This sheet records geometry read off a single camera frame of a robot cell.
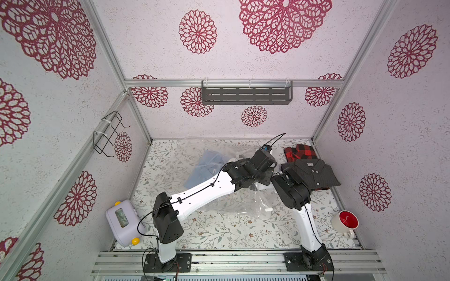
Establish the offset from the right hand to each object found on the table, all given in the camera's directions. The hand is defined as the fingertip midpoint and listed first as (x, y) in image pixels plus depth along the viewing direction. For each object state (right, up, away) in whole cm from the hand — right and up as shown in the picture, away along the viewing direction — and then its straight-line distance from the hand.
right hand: (219, 165), depth 99 cm
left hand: (+21, -2, -25) cm, 33 cm away
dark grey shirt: (+53, -4, -1) cm, 54 cm away
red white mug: (+60, -26, -16) cm, 68 cm away
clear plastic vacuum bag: (+16, -15, -24) cm, 33 cm away
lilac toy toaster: (-41, -25, -21) cm, 52 cm away
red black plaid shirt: (+51, +8, +11) cm, 53 cm away
